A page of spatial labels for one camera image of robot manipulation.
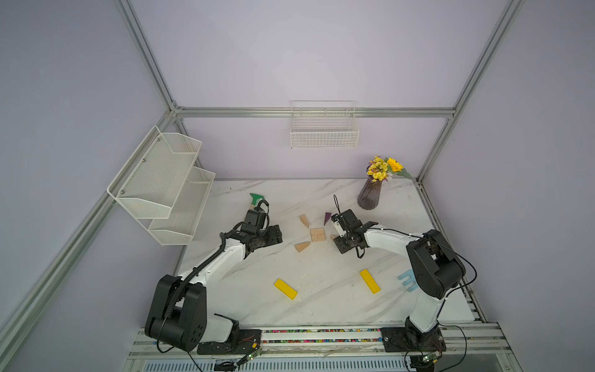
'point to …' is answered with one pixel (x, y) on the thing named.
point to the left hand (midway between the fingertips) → (272, 238)
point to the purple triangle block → (327, 217)
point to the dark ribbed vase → (369, 196)
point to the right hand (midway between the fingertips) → (346, 243)
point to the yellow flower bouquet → (380, 169)
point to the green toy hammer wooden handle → (255, 198)
